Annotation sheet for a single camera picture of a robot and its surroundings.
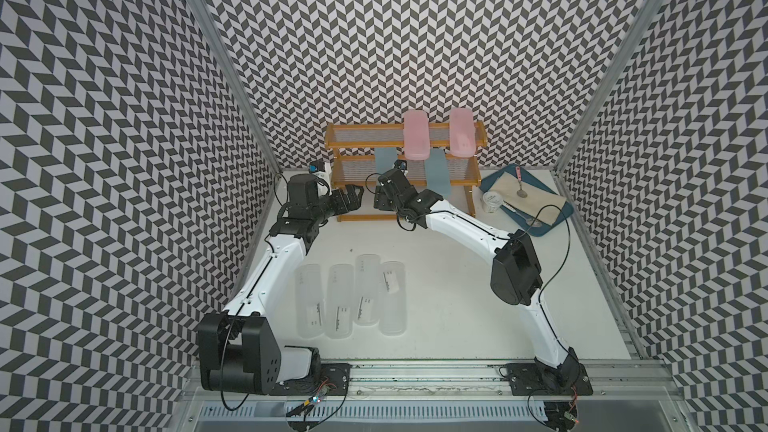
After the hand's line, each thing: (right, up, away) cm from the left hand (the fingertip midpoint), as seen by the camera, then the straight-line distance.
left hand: (350, 193), depth 82 cm
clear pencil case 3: (+4, -28, +5) cm, 29 cm away
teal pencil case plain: (+26, +7, +11) cm, 29 cm away
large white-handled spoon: (+59, -10, +20) cm, 63 cm away
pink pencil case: (+19, +17, +4) cm, 26 cm away
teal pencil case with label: (+9, +11, +13) cm, 20 cm away
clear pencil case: (-12, -32, +4) cm, 34 cm away
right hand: (+10, -1, +9) cm, 14 cm away
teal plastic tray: (+74, -6, +23) cm, 78 cm away
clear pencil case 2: (-3, -31, +2) cm, 31 cm away
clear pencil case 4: (+12, -31, +5) cm, 34 cm away
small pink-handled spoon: (+59, 0, +28) cm, 65 cm away
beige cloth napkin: (+68, -4, +32) cm, 75 cm away
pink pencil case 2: (+33, +19, +9) cm, 39 cm away
